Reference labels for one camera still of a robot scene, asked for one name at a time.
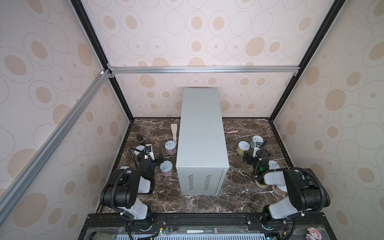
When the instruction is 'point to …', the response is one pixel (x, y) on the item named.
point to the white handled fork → (215, 230)
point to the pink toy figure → (313, 234)
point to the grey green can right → (273, 165)
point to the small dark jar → (140, 138)
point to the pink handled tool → (232, 131)
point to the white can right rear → (256, 138)
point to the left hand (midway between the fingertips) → (156, 146)
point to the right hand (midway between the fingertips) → (255, 150)
